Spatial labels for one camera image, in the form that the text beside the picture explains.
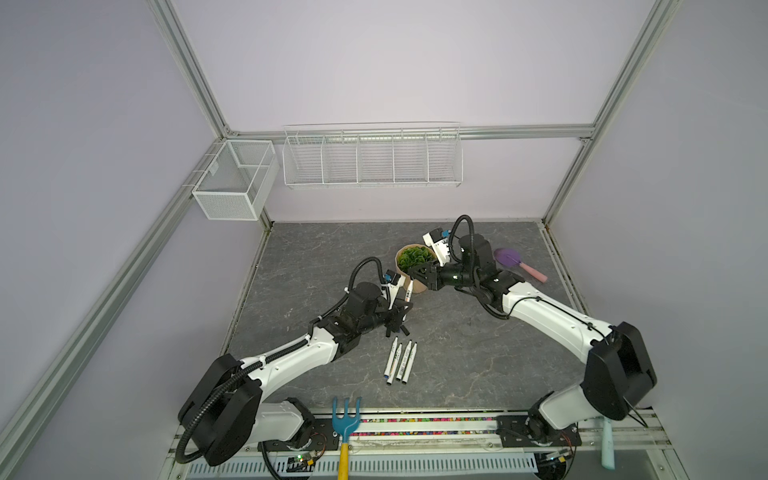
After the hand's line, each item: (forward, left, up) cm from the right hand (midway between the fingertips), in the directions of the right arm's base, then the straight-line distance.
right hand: (410, 273), depth 78 cm
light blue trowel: (-37, -46, -21) cm, 63 cm away
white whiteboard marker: (-21, +6, -22) cm, 31 cm away
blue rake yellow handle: (-32, +17, -21) cm, 42 cm away
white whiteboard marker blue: (-15, +6, -21) cm, 27 cm away
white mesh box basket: (+38, +59, +3) cm, 70 cm away
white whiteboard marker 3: (-16, 0, -21) cm, 27 cm away
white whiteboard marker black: (-3, 0, -3) cm, 5 cm away
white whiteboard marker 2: (-16, +1, -21) cm, 27 cm away
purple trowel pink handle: (+22, -38, -22) cm, 49 cm away
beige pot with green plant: (+14, -2, -10) cm, 18 cm away
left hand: (-6, 0, -8) cm, 10 cm away
